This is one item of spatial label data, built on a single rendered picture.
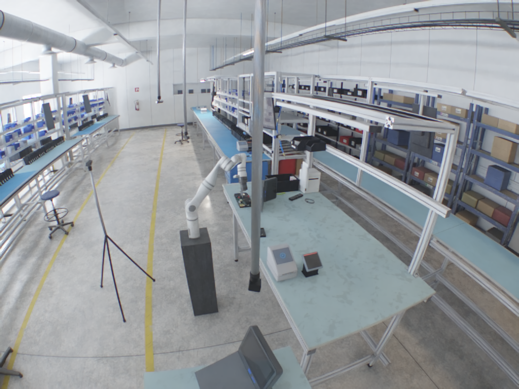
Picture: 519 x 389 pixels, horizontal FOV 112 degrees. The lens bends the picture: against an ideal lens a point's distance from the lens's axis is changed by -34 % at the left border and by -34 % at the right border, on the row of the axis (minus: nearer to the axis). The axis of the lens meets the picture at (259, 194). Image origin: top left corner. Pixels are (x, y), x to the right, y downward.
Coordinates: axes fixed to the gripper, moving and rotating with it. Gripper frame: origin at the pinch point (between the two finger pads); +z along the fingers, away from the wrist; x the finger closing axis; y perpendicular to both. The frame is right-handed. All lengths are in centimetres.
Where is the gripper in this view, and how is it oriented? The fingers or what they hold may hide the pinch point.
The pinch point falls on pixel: (242, 198)
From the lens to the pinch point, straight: 224.6
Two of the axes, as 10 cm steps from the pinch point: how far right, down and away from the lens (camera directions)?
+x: -3.1, 0.3, 9.5
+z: 1.2, 9.9, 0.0
